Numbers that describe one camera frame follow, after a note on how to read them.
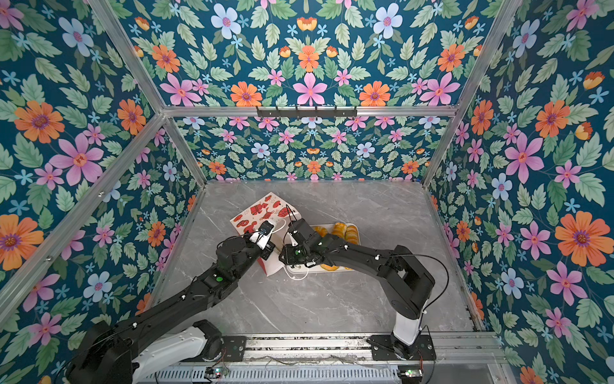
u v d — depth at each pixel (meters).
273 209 0.90
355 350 0.75
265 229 0.65
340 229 0.96
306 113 0.93
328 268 0.89
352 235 0.97
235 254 0.58
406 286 0.46
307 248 0.65
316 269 0.88
